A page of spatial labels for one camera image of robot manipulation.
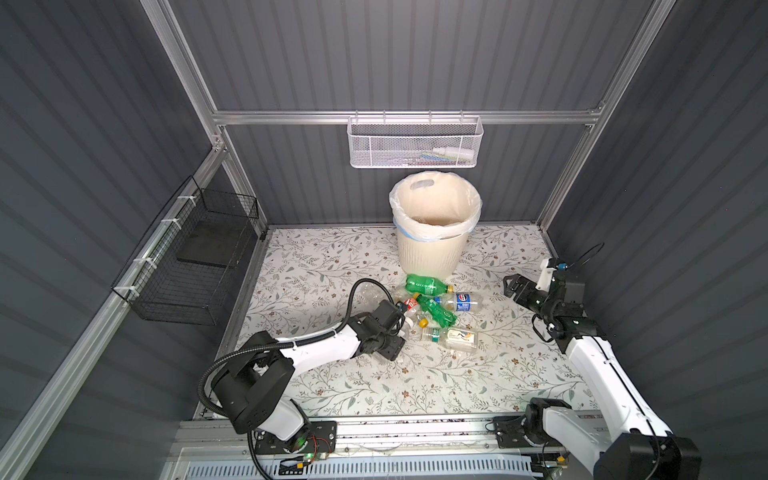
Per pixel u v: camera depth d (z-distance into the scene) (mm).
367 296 968
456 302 937
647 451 389
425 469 771
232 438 749
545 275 732
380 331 673
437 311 912
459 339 846
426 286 967
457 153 864
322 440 722
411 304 912
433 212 1039
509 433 738
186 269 730
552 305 612
